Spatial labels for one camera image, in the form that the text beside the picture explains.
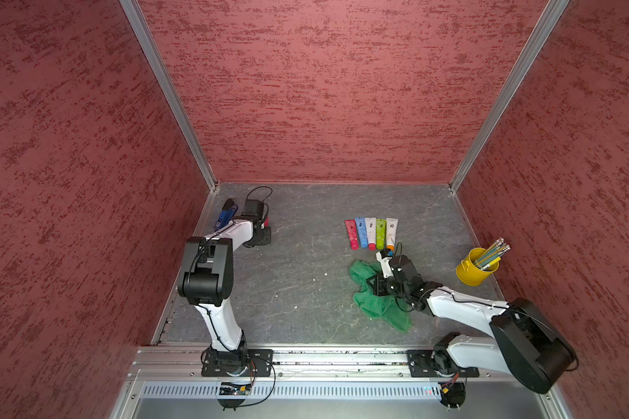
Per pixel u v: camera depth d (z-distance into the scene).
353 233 1.01
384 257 0.81
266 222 1.07
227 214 1.07
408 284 0.68
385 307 0.82
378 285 0.77
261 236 0.90
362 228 1.04
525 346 0.42
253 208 0.81
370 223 1.06
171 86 0.87
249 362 0.73
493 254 0.83
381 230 1.03
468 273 0.85
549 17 0.72
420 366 0.74
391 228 1.03
